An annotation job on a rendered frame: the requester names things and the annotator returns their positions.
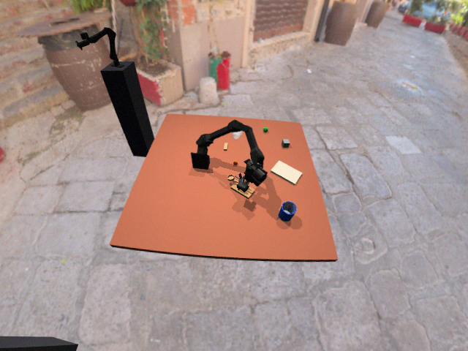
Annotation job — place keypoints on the cream flat slab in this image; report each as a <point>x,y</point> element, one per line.
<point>286,172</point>

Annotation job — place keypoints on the blue cup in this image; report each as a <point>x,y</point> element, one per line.
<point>287,211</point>

